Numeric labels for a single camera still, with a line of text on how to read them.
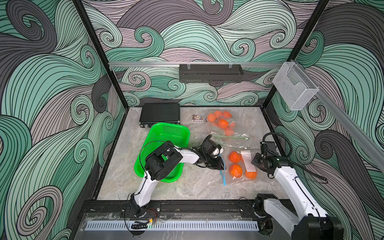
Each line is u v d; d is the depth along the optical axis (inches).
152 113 44.5
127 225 27.3
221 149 34.5
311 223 15.4
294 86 30.5
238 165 32.8
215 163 31.3
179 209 29.4
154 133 37.7
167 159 20.7
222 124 38.6
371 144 20.3
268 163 22.6
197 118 43.5
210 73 38.2
